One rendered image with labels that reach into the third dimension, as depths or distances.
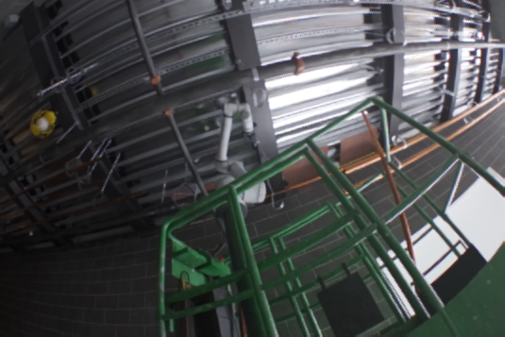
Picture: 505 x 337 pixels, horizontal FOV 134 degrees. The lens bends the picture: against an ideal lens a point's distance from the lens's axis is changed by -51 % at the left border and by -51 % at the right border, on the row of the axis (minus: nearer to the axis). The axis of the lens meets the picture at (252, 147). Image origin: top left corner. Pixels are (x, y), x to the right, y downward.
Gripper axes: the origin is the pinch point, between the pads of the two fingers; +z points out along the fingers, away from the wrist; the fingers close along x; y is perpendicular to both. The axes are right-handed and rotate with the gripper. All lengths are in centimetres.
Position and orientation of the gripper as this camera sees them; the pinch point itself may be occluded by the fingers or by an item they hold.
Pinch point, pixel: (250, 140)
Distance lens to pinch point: 198.7
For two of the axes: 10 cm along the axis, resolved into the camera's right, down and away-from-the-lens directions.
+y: -7.3, 6.0, -3.3
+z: 1.1, 5.8, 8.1
